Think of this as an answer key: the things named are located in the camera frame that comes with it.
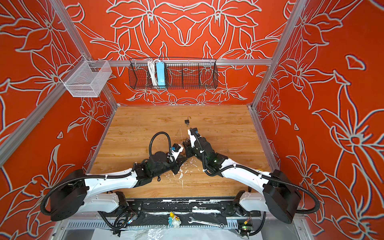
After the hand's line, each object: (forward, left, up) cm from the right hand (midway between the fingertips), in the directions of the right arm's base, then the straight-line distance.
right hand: (183, 141), depth 79 cm
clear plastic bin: (+39, +61, +15) cm, 74 cm away
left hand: (-7, -2, -3) cm, 8 cm away
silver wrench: (-36, -18, -17) cm, 44 cm away
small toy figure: (-34, +4, -13) cm, 37 cm away
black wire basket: (+45, +2, +13) cm, 47 cm away
